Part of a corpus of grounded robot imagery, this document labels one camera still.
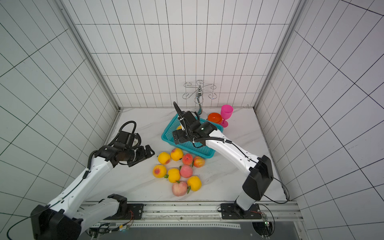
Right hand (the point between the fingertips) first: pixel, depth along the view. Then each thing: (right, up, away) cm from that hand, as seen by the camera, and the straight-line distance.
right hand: (183, 130), depth 80 cm
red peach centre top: (+2, -17, +5) cm, 18 cm away
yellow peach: (-12, -17, +6) cm, 22 cm away
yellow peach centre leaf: (-5, -25, 0) cm, 26 cm away
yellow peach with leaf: (-4, 0, +18) cm, 19 cm away
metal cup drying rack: (+9, +24, +11) cm, 28 cm away
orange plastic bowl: (+22, +7, +30) cm, 37 cm away
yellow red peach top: (-4, -15, +8) cm, 18 cm away
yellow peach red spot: (-13, -23, +1) cm, 27 cm away
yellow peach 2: (+7, -28, -2) cm, 29 cm away
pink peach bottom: (-2, -29, -5) cm, 30 cm away
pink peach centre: (+2, -23, +2) cm, 23 cm away
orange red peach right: (+9, -19, +5) cm, 22 cm away
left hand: (-20, -15, -2) cm, 25 cm away
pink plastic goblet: (+28, +11, +18) cm, 35 cm away
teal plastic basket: (-12, -6, +16) cm, 21 cm away
